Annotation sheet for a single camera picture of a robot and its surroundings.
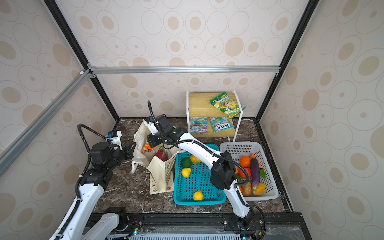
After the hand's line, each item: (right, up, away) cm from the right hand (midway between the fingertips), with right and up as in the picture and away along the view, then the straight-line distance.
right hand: (147, 139), depth 80 cm
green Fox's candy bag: (+41, +9, +12) cm, 44 cm away
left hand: (-3, -1, -6) cm, 6 cm away
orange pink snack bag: (-1, -4, 0) cm, 4 cm away
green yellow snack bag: (+43, +17, -4) cm, 47 cm away
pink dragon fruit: (+6, -10, +10) cm, 15 cm away
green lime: (+20, -14, +8) cm, 26 cm away
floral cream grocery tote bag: (+9, -9, -12) cm, 18 cm away
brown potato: (+53, -27, -1) cm, 59 cm away
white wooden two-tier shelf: (+35, +13, -2) cm, 37 cm away
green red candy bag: (+28, +8, +11) cm, 31 cm away
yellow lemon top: (+25, -13, +12) cm, 31 cm away
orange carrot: (+62, -11, +15) cm, 64 cm away
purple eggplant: (+58, -19, +1) cm, 61 cm away
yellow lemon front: (+27, -30, -2) cm, 40 cm away
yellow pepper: (+60, -26, -2) cm, 65 cm away
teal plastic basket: (+25, -26, +7) cm, 37 cm away
